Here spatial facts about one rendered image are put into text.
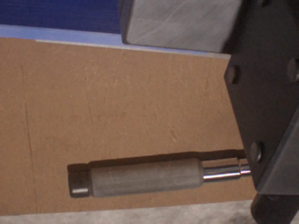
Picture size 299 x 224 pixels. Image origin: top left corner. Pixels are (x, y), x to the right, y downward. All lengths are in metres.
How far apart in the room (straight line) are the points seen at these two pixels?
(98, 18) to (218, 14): 0.23
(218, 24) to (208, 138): 0.48
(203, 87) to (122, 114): 0.09
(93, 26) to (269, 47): 0.25
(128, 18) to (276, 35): 0.05
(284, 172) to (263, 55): 0.03
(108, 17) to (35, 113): 0.23
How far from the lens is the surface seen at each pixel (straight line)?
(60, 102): 0.61
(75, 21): 0.41
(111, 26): 0.41
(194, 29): 0.19
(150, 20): 0.19
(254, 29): 0.18
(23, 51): 0.57
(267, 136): 0.17
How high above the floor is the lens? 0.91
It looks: 44 degrees down
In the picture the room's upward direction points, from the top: 171 degrees clockwise
